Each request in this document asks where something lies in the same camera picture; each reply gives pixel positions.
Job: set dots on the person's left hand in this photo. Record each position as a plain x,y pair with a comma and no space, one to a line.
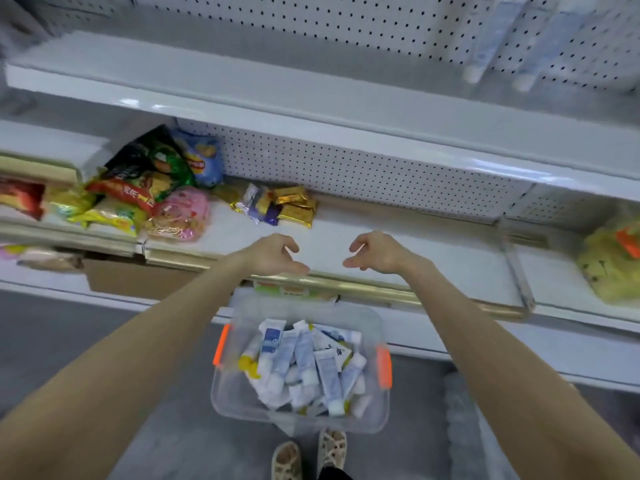
270,257

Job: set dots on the person's right hand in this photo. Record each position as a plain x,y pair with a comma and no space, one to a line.
387,254

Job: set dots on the pile of cream tubes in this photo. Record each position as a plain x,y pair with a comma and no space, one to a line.
305,364

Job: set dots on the person's right forearm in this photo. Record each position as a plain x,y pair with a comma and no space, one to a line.
500,364

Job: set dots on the person's left forearm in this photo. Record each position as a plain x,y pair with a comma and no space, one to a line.
125,374

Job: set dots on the person's left sandal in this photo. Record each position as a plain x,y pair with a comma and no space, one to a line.
286,462

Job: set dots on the person's black trousers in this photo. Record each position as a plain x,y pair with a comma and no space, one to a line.
335,475

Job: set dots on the blue snack packet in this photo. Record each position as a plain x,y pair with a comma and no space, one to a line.
270,209

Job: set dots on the pink snack bag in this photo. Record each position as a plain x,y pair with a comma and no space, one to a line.
180,214

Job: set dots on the blue chips bag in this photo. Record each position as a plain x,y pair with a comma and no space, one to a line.
202,159

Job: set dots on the brown cardboard sheet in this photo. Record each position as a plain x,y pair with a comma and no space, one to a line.
140,279

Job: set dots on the black green chips bag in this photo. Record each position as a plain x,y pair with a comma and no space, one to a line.
145,159

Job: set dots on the red yellow snack packet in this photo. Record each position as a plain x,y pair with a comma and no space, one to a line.
125,192

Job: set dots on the yellow snack bag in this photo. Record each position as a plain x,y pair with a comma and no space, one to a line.
607,264

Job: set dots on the pale wrapped snack pack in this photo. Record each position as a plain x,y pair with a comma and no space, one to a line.
45,259

